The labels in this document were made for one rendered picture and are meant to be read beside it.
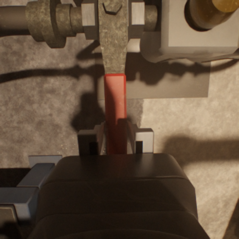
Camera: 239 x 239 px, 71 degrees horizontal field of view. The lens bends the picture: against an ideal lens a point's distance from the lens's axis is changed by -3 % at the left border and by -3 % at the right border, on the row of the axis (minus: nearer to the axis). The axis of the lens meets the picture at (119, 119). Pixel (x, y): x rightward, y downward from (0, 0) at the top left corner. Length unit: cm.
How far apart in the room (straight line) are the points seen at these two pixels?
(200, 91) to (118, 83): 57
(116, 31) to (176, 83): 52
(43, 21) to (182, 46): 14
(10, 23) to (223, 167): 85
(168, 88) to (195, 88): 10
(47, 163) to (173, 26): 68
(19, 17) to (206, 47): 19
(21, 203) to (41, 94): 37
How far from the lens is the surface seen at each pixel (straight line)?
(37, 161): 79
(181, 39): 19
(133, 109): 66
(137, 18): 20
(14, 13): 23
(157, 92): 65
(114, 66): 17
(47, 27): 20
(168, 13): 20
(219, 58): 34
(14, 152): 83
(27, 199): 60
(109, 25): 18
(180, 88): 68
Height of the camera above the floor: 64
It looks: 75 degrees down
